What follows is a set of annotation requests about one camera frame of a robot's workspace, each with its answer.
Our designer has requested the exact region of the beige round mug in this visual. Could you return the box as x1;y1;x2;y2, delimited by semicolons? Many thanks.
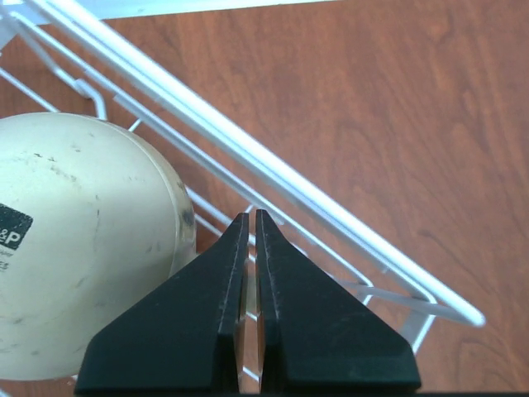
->
1;112;197;381

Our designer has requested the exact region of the white wire dish rack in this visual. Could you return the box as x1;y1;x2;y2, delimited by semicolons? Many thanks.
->
1;1;485;396

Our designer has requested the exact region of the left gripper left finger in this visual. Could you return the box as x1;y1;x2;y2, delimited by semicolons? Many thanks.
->
74;213;249;393

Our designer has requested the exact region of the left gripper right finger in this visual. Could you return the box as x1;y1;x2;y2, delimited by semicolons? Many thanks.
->
255;210;422;393

